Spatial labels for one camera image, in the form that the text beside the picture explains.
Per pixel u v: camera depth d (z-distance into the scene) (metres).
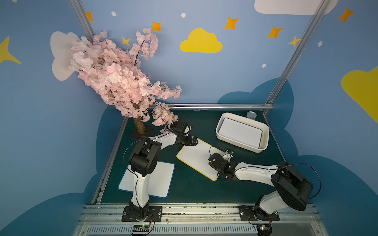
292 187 0.44
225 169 0.67
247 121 1.11
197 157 0.97
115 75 0.55
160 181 0.86
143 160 0.54
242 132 1.07
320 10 0.71
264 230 0.73
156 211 0.76
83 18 0.72
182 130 0.82
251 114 1.13
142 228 0.72
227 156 0.82
